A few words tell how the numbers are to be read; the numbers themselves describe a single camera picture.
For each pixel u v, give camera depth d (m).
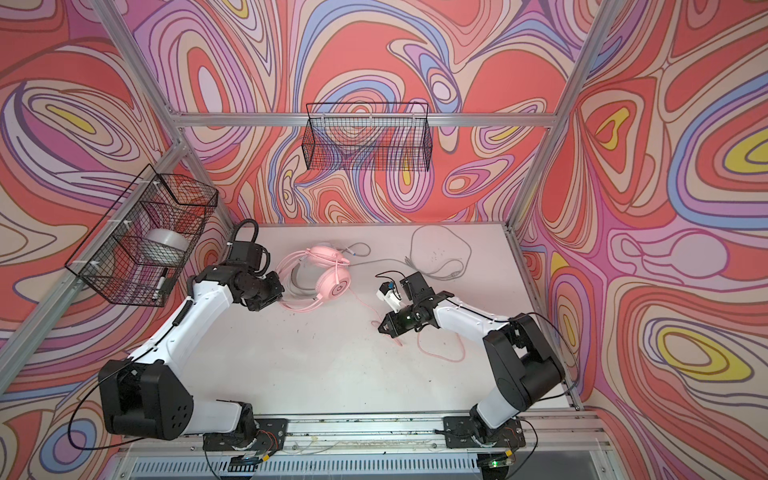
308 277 1.04
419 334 0.83
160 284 0.72
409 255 1.11
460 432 0.73
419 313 0.66
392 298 0.80
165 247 0.70
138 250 0.74
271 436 0.72
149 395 0.40
